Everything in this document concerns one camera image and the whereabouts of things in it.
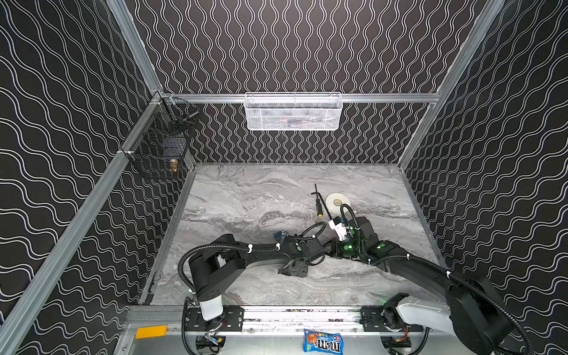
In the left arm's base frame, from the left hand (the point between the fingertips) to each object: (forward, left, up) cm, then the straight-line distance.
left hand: (305, 275), depth 82 cm
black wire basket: (+51, +65, +25) cm, 86 cm away
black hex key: (+34, -9, 0) cm, 35 cm away
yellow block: (-20, +51, 0) cm, 55 cm away
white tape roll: (+36, -15, -1) cm, 39 cm away
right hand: (+7, -5, +6) cm, 11 cm away
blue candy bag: (-20, -3, 0) cm, 20 cm away
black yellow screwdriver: (+33, -6, 0) cm, 34 cm away
